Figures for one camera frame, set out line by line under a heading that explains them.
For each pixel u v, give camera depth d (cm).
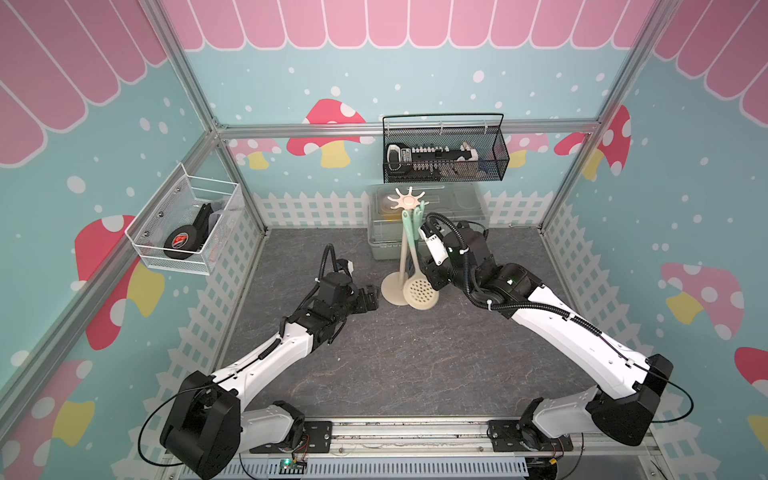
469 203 96
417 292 85
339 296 64
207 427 40
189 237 68
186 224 71
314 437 74
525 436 66
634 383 39
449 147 92
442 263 61
